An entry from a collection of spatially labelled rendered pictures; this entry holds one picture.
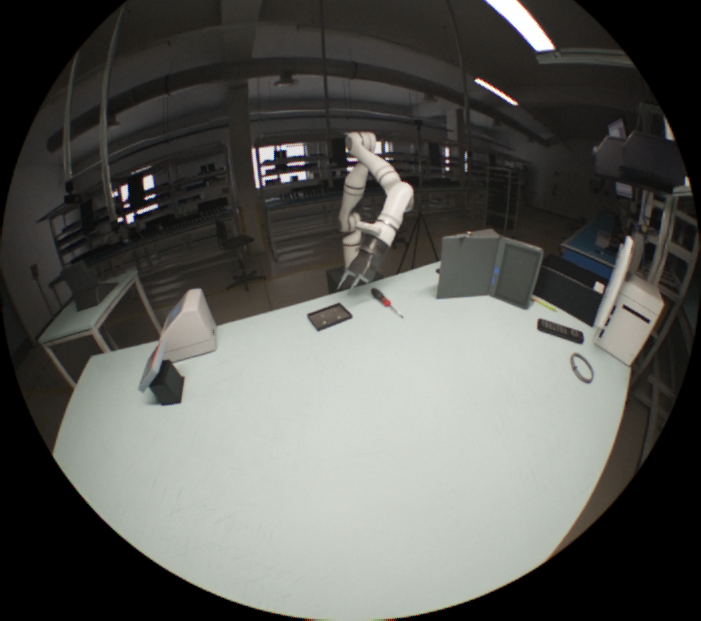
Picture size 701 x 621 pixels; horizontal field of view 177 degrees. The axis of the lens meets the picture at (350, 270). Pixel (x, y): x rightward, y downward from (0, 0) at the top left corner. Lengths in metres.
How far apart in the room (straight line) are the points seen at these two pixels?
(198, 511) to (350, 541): 0.25
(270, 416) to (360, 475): 0.20
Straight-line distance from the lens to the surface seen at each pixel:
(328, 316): 0.67
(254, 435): 0.47
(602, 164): 0.67
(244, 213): 4.47
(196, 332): 0.63
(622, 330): 0.81
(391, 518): 0.40
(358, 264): 0.64
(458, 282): 0.74
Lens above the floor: 1.40
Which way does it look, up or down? 25 degrees down
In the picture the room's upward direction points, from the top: 4 degrees counter-clockwise
